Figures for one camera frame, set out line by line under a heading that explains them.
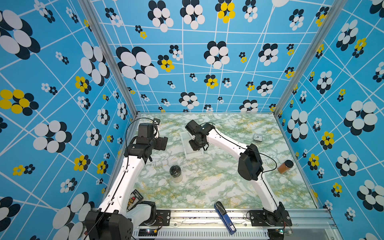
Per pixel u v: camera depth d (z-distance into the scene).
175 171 0.78
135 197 0.79
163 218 0.72
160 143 0.70
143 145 0.57
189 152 0.94
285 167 0.83
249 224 0.72
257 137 1.02
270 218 0.64
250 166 0.55
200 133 0.67
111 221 0.37
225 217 0.71
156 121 0.68
